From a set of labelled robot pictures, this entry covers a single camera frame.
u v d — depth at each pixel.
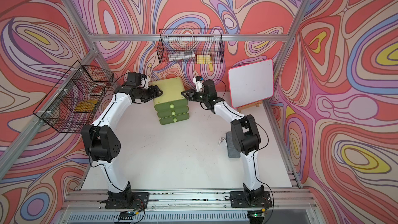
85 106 0.72
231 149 0.88
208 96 0.76
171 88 0.92
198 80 0.85
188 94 0.83
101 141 0.50
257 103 1.08
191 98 0.82
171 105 0.88
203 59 0.91
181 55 0.89
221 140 0.93
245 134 0.58
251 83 1.06
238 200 0.73
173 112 0.94
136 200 0.73
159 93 0.86
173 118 0.99
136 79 0.71
